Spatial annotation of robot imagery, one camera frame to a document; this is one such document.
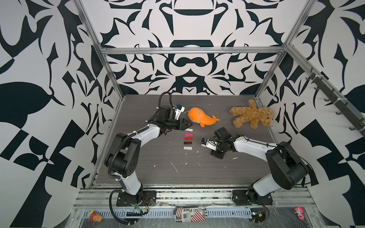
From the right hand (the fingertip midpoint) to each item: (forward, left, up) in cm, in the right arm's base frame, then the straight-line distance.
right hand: (212, 148), depth 92 cm
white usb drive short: (0, +16, 0) cm, 16 cm away
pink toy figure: (-34, -38, 0) cm, 51 cm away
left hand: (+11, +15, +14) cm, 23 cm away
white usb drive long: (+13, +14, +1) cm, 19 cm away
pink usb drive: (+9, +15, +1) cm, 18 cm away
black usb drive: (+4, +15, +1) cm, 16 cm away
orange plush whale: (+22, +8, +7) cm, 25 cm away
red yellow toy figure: (-35, +60, +4) cm, 70 cm away
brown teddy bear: (+22, -30, +6) cm, 38 cm away
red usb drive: (+7, +15, +1) cm, 16 cm away
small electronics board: (-34, -18, -1) cm, 39 cm away
